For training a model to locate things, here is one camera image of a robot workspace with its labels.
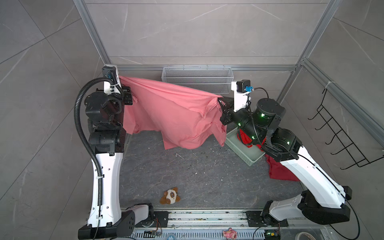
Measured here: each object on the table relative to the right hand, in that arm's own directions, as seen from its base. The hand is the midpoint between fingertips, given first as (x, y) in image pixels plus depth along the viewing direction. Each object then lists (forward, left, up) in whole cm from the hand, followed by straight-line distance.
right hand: (219, 96), depth 53 cm
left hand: (+5, +37, +7) cm, 38 cm away
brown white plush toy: (-20, +23, -50) cm, 58 cm away
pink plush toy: (-37, -6, -50) cm, 63 cm away
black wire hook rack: (-3, -57, -21) cm, 61 cm away
